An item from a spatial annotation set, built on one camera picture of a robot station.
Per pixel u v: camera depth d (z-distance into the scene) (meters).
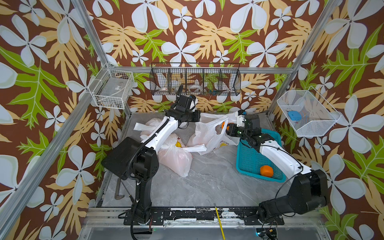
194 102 0.72
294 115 0.84
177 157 0.82
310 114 0.82
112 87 0.86
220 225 0.73
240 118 0.75
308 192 0.42
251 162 0.93
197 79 0.98
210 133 0.81
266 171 0.83
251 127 0.64
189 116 0.74
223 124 0.75
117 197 0.80
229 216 0.75
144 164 0.52
